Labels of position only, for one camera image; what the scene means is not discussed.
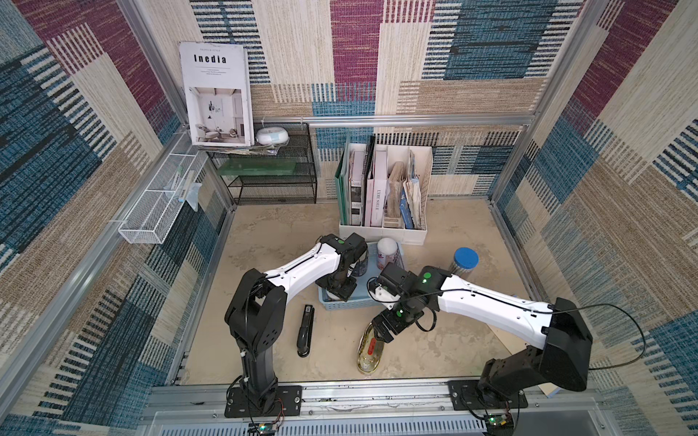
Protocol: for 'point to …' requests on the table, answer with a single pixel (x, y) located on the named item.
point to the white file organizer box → (388, 193)
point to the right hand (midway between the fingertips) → (386, 325)
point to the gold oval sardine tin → (370, 351)
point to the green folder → (342, 180)
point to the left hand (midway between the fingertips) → (337, 291)
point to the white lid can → (386, 252)
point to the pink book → (376, 193)
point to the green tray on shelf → (256, 167)
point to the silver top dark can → (362, 266)
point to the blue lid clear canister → (464, 261)
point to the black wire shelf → (301, 188)
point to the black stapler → (304, 335)
